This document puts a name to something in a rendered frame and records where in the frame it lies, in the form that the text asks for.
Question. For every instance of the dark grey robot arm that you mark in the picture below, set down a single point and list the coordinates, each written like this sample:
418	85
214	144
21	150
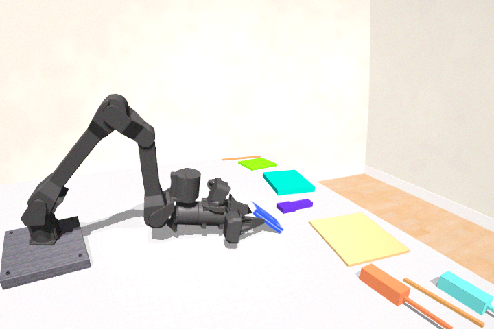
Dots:
114	113

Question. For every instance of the cyan flat rectangular slab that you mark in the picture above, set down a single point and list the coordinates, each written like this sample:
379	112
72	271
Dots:
288	182

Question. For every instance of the purple stepped block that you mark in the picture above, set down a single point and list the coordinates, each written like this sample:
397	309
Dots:
286	207

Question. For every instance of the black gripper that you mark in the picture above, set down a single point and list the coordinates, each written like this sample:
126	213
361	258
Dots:
235	223

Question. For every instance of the pale yellow flat mat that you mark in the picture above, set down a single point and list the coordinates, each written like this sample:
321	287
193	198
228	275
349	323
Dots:
356	239

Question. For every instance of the yellow-green flat rectangular slab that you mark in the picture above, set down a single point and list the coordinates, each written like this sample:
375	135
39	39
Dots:
258	163

